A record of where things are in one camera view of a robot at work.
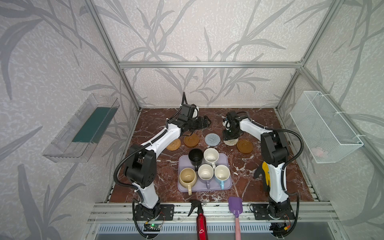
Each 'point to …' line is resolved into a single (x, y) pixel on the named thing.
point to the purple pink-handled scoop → (236, 207)
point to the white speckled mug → (211, 155)
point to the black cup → (196, 155)
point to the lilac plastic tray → (183, 162)
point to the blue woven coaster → (212, 139)
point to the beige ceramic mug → (188, 177)
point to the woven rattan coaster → (174, 145)
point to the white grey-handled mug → (205, 172)
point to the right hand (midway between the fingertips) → (226, 133)
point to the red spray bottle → (201, 223)
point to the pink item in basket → (318, 151)
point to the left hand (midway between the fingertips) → (208, 119)
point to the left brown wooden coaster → (191, 140)
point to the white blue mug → (222, 173)
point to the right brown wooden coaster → (244, 146)
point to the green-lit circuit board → (152, 227)
